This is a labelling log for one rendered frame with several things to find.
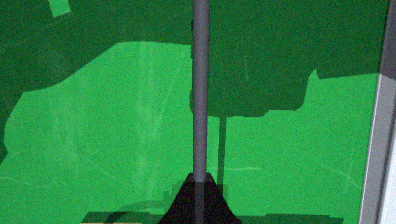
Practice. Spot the dark grey metal axle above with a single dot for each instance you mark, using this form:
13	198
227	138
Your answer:
201	23

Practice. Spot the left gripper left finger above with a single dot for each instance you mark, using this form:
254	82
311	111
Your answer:
182	210

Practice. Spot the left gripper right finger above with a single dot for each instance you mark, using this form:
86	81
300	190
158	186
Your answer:
216	210

